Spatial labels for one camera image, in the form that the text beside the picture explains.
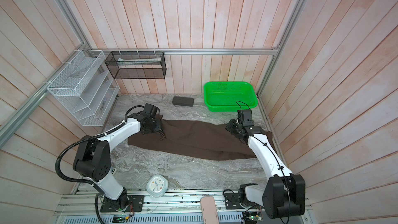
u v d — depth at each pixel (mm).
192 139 940
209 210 701
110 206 695
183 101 1144
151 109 742
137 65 1044
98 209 690
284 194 398
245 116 642
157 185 762
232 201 731
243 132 591
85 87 728
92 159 463
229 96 1181
